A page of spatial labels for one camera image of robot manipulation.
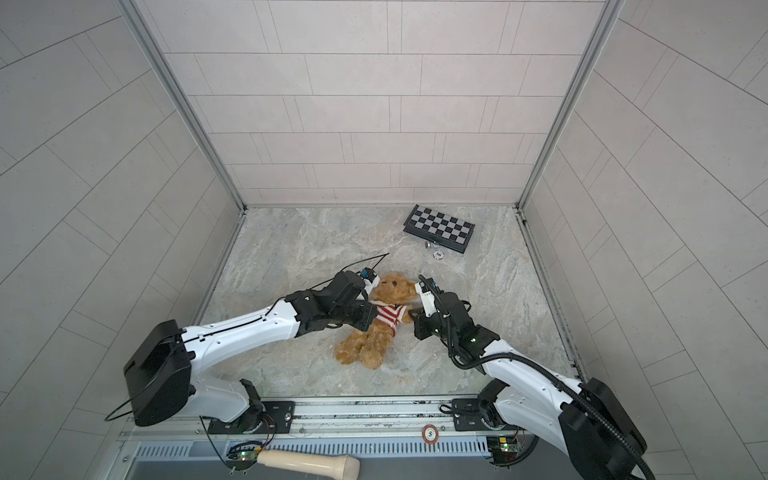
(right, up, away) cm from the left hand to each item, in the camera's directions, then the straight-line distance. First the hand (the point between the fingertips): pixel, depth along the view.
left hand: (386, 314), depth 79 cm
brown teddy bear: (-4, -6, -7) cm, 10 cm away
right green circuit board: (+28, -28, -11) cm, 41 cm away
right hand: (+6, -1, +3) cm, 7 cm away
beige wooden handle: (-11, -27, -17) cm, 34 cm away
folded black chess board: (+18, +23, +27) cm, 40 cm away
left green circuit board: (-31, -27, -14) cm, 44 cm away
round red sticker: (+11, -25, -10) cm, 29 cm away
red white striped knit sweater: (+1, 0, +1) cm, 1 cm away
